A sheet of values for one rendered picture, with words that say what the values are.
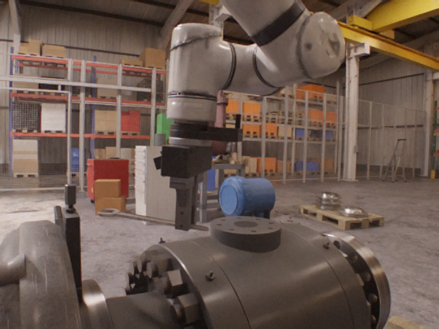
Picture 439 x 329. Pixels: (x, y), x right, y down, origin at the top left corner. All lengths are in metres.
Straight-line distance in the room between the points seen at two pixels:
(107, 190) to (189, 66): 4.73
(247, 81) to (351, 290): 0.66
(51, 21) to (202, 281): 14.58
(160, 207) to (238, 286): 3.88
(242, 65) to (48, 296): 0.48
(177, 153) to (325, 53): 0.26
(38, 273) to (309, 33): 0.54
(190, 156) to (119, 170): 5.61
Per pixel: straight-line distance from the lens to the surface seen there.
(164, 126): 7.85
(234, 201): 1.11
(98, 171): 5.96
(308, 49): 0.43
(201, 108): 0.50
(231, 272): 0.75
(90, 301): 0.73
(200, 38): 0.52
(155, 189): 4.50
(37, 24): 14.94
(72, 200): 0.66
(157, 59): 12.85
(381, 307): 1.20
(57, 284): 0.55
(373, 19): 13.75
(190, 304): 0.68
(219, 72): 0.52
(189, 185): 0.51
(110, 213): 0.63
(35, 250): 0.61
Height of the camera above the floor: 1.15
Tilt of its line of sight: 3 degrees down
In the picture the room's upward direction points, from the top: 1 degrees clockwise
